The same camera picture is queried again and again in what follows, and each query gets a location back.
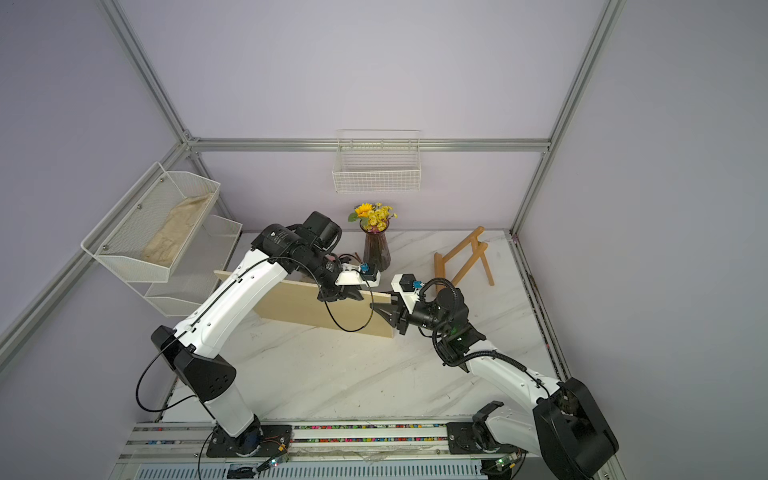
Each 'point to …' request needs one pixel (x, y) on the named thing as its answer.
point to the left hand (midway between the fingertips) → (354, 293)
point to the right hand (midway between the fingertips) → (377, 303)
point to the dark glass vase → (376, 249)
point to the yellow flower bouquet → (374, 217)
